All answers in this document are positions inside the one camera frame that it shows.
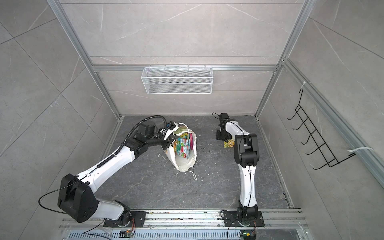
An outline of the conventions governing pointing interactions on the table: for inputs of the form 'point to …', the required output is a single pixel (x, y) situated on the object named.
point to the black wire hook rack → (331, 159)
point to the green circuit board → (247, 234)
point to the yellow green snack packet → (229, 143)
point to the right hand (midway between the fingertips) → (222, 136)
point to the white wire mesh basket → (177, 80)
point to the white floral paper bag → (182, 163)
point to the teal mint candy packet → (182, 146)
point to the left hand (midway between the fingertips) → (177, 132)
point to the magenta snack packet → (191, 141)
